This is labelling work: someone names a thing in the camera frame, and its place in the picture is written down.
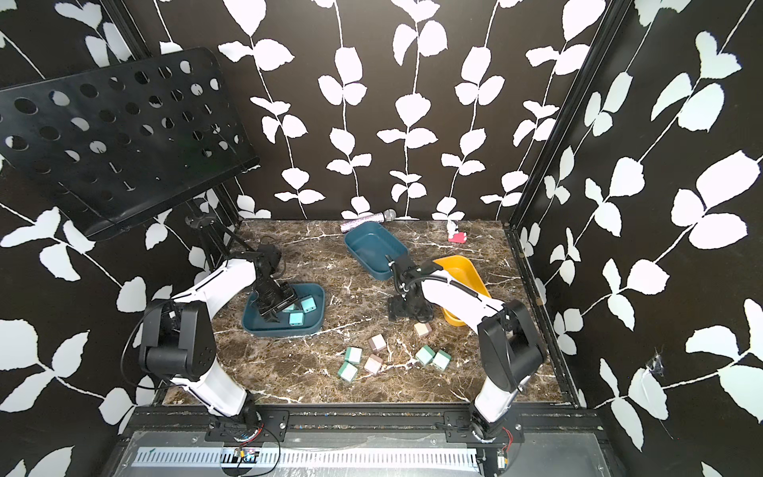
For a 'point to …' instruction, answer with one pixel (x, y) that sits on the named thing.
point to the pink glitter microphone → (388, 216)
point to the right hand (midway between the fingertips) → (401, 313)
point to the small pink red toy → (459, 238)
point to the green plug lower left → (348, 372)
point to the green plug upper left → (354, 355)
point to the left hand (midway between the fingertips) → (296, 306)
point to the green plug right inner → (425, 354)
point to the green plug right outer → (441, 360)
